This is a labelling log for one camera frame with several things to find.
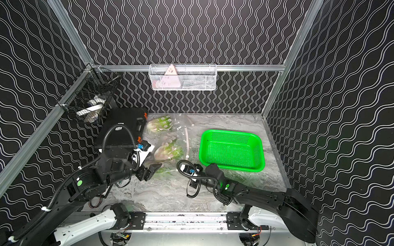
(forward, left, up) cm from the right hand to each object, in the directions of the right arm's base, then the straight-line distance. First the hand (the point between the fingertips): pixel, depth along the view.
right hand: (181, 168), depth 73 cm
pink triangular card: (+48, +9, +18) cm, 52 cm away
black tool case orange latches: (+30, +45, -12) cm, 55 cm away
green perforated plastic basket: (+22, -37, -19) cm, 46 cm away
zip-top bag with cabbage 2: (+17, +9, -8) cm, 21 cm away
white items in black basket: (+26, +49, +11) cm, 57 cm away
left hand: (-1, +10, +12) cm, 16 cm away
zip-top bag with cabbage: (+33, +10, -6) cm, 35 cm away
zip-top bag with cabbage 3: (-1, +10, -18) cm, 21 cm away
